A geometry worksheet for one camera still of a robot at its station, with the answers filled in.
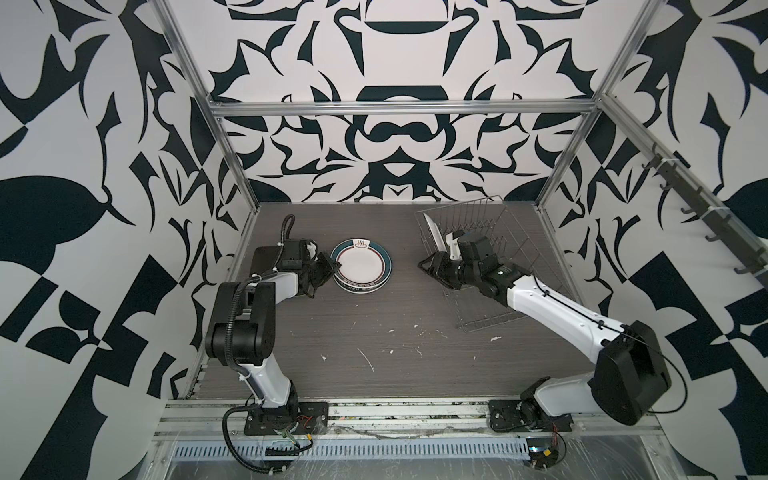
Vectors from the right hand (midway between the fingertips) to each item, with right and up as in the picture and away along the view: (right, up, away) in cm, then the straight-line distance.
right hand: (422, 265), depth 81 cm
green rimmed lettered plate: (-17, -6, +14) cm, 23 cm away
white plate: (+6, +6, +8) cm, 12 cm away
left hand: (-24, +1, +15) cm, 28 cm away
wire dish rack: (+32, +7, +22) cm, 39 cm away
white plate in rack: (-16, -2, +18) cm, 25 cm away
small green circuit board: (+27, -43, -10) cm, 51 cm away
